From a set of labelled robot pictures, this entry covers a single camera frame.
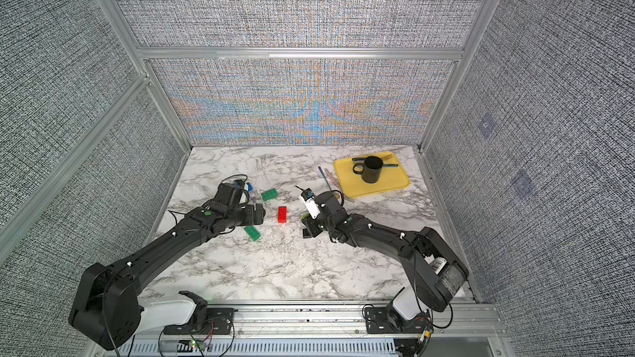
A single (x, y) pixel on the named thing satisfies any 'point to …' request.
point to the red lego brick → (282, 214)
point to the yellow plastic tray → (393, 176)
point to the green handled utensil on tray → (363, 159)
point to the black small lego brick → (306, 234)
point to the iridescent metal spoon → (322, 173)
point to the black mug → (371, 168)
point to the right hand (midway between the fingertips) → (305, 211)
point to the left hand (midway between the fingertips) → (258, 210)
